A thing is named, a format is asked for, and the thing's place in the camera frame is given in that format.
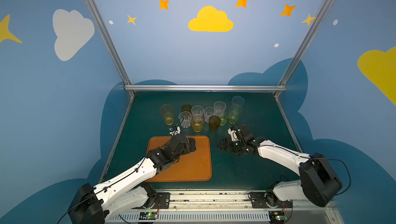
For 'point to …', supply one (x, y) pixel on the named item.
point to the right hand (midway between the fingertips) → (223, 146)
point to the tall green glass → (235, 110)
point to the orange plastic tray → (194, 166)
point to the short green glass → (223, 122)
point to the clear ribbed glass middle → (209, 112)
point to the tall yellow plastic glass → (167, 111)
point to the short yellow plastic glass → (197, 121)
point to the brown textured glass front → (214, 122)
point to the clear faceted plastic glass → (185, 118)
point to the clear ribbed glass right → (219, 106)
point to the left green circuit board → (148, 216)
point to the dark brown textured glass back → (186, 108)
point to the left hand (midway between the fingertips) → (191, 143)
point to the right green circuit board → (277, 217)
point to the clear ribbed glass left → (197, 111)
